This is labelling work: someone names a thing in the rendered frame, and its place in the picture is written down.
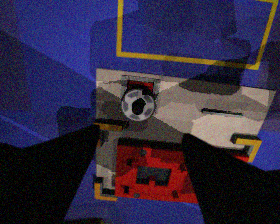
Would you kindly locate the yellow rectangular outline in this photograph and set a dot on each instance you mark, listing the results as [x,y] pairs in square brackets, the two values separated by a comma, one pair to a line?
[195,60]

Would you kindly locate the yellow rectangular block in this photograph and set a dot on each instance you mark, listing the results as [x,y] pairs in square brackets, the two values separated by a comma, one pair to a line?
[89,221]

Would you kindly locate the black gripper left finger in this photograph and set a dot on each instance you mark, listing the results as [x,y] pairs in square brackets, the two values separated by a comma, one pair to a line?
[38,183]

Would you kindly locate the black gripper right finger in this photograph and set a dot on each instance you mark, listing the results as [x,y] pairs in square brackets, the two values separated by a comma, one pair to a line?
[229,190]

